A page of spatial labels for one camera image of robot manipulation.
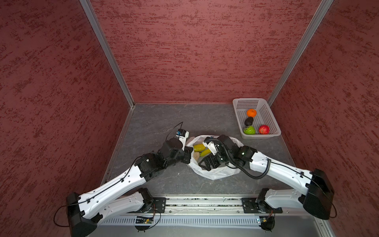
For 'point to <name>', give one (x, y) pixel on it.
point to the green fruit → (250, 130)
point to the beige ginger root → (196, 155)
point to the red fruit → (264, 129)
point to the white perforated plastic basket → (264, 116)
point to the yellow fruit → (199, 147)
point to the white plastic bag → (224, 171)
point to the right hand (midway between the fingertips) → (205, 164)
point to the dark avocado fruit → (249, 121)
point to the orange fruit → (251, 113)
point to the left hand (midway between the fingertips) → (192, 152)
